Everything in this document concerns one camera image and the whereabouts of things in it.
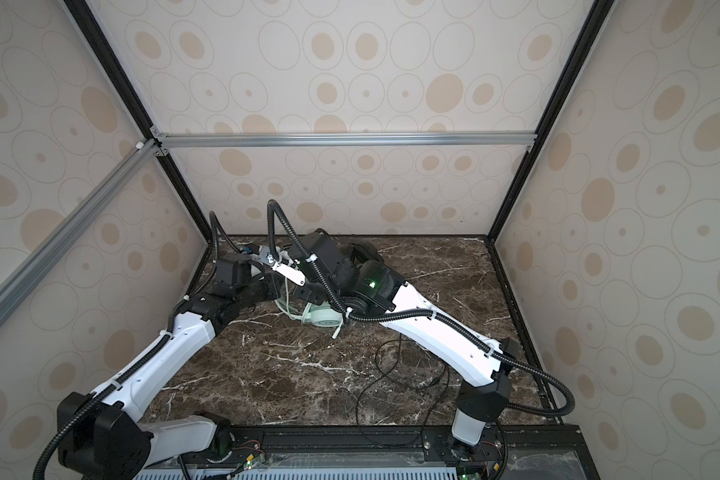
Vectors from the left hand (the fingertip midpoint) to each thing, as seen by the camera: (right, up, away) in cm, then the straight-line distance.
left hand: (290, 274), depth 79 cm
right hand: (+7, +3, -16) cm, 18 cm away
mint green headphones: (+9, -10, -6) cm, 15 cm away
